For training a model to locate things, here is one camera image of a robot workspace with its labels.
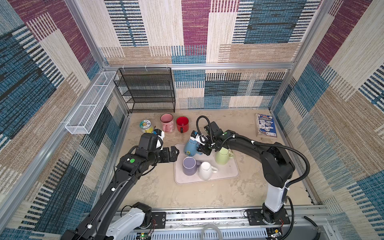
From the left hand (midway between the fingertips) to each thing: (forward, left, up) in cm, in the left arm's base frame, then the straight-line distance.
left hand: (171, 150), depth 73 cm
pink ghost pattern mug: (+27, +6, -12) cm, 30 cm away
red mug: (+31, -3, -17) cm, 35 cm away
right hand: (+9, -15, -14) cm, 22 cm away
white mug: (-5, -17, -12) cm, 21 cm away
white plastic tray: (-2, -32, -21) cm, 39 cm away
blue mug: (+7, -9, -10) cm, 15 cm away
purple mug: (-2, -9, -14) cm, 16 cm away
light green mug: (+3, -27, -13) cm, 30 cm away
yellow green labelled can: (+27, +21, -15) cm, 37 cm away
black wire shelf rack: (+52, +22, -4) cm, 57 cm away
